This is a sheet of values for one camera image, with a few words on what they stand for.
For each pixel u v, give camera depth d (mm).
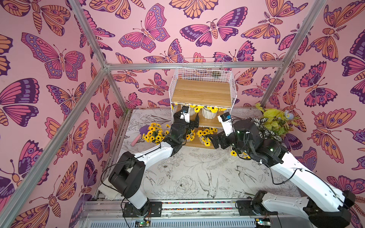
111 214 731
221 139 567
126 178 445
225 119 549
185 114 685
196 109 729
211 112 778
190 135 920
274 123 786
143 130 1030
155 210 733
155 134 877
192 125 744
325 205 385
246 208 726
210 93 716
